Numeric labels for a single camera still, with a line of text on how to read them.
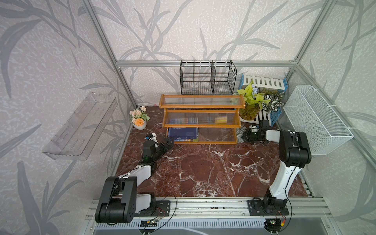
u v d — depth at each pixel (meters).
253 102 0.92
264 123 0.86
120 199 0.42
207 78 1.05
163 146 0.79
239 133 0.99
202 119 1.12
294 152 0.54
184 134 0.97
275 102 0.89
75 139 0.64
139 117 0.99
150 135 0.82
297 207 0.75
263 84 0.97
